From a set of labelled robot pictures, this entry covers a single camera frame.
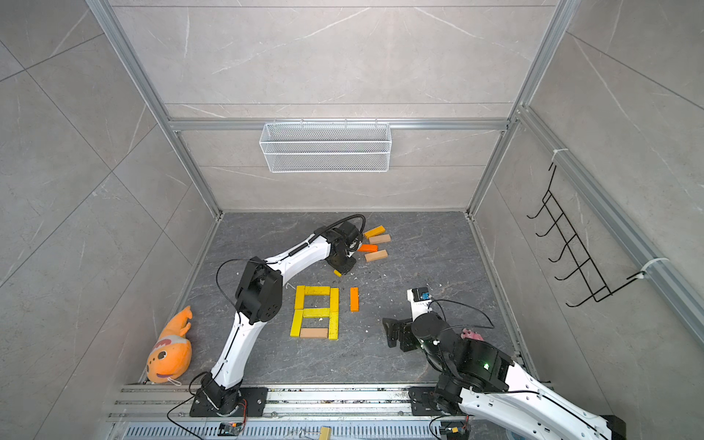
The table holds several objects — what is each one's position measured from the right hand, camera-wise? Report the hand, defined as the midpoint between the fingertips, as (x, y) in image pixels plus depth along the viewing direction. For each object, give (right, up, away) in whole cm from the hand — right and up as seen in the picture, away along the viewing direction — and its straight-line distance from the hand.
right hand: (400, 320), depth 71 cm
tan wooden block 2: (-2, +21, +40) cm, 45 cm away
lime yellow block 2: (-19, -8, +15) cm, 26 cm away
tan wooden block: (-26, -9, +15) cm, 31 cm away
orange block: (-12, 0, +22) cm, 25 cm away
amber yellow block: (-4, +24, +41) cm, 48 cm away
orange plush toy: (-63, -10, +3) cm, 64 cm away
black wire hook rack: (+42, +15, -8) cm, 45 cm away
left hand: (-15, +13, +28) cm, 34 cm away
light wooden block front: (-5, +14, +33) cm, 36 cm away
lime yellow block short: (-19, 0, +22) cm, 29 cm away
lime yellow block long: (-25, -4, +20) cm, 32 cm away
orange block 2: (-7, +17, +37) cm, 41 cm away
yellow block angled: (-19, +9, +24) cm, 32 cm away
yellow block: (-26, +3, +23) cm, 35 cm away
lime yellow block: (-31, -7, +16) cm, 36 cm away
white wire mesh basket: (-23, +55, +30) cm, 67 cm away
